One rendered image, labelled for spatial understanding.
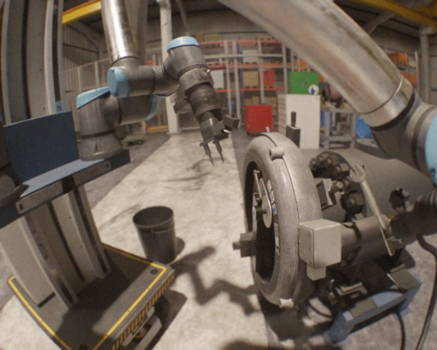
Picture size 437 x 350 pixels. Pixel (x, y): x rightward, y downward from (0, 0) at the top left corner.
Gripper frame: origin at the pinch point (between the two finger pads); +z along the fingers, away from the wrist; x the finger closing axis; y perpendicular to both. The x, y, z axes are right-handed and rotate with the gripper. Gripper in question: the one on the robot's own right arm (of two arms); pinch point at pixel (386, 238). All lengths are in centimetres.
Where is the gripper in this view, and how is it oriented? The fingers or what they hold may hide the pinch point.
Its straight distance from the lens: 56.8
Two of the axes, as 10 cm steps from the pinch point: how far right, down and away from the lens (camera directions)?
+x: -9.3, 3.3, -1.5
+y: -3.6, -8.7, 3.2
